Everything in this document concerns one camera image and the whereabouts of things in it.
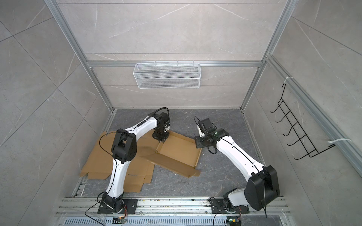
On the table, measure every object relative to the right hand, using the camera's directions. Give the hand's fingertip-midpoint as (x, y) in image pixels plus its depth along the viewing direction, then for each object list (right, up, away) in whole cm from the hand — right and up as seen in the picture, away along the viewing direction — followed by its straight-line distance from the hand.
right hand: (199, 140), depth 84 cm
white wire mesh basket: (-22, +45, +16) cm, 52 cm away
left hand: (-24, -1, +14) cm, 27 cm away
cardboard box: (-14, -10, +9) cm, 19 cm away
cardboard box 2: (-63, -17, +4) cm, 66 cm away
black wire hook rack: (+46, +1, -22) cm, 51 cm away
